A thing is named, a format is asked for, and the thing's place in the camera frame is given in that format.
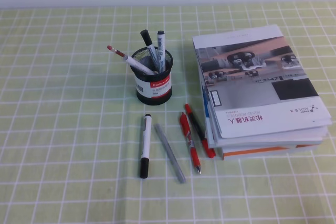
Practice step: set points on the red white pen in holder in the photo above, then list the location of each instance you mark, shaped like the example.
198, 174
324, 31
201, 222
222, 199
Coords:
132, 62

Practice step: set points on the middle white book stack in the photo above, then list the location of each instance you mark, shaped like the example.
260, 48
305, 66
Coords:
282, 138

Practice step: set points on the grey barcode marker pen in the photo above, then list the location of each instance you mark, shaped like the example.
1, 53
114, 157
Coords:
161, 50

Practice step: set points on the red black marker pen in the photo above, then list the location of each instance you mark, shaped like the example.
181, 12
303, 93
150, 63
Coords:
210, 152

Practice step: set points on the white marker black cap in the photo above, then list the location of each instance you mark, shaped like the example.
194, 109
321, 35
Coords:
146, 137

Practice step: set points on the grey slim pen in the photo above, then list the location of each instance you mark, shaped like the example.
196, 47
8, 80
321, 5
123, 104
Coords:
170, 154

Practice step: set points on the black mesh pen holder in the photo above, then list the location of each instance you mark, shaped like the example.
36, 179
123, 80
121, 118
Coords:
154, 89

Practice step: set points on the black cap marker in holder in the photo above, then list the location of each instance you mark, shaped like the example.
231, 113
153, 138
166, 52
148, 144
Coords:
149, 44

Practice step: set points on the bottom orange spine book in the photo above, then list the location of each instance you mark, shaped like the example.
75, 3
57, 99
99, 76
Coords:
236, 153

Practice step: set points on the red ballpoint pen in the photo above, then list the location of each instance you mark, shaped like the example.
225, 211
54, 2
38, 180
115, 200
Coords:
187, 133

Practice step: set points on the top white brochure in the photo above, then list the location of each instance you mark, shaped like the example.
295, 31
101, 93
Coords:
256, 85

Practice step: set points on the green checked tablecloth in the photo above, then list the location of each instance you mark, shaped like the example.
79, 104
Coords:
71, 125

